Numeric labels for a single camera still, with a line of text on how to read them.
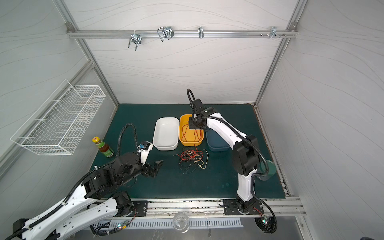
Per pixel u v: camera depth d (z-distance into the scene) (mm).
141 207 737
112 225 693
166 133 1011
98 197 467
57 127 674
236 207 733
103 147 826
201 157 899
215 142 989
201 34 781
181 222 638
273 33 767
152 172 615
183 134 1013
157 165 606
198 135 1013
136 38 794
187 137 1036
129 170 515
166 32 765
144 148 584
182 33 785
